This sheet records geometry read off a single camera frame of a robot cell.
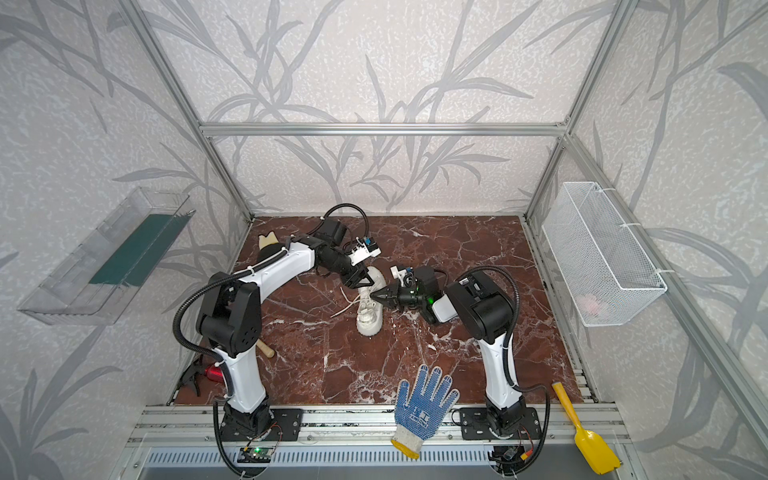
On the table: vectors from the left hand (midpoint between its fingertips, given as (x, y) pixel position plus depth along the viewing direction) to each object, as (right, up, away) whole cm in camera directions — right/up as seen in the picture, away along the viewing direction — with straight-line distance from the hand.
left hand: (371, 265), depth 91 cm
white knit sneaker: (0, -15, -5) cm, 16 cm away
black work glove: (-42, +8, +21) cm, 47 cm away
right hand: (0, -7, -1) cm, 7 cm away
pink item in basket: (+56, -8, -19) cm, 59 cm away
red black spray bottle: (-41, -28, -12) cm, 51 cm away
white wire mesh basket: (+52, 0, -31) cm, 61 cm away
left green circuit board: (-26, -44, -20) cm, 55 cm away
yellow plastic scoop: (+55, -42, -21) cm, 72 cm away
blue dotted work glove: (+15, -37, -16) cm, 43 cm away
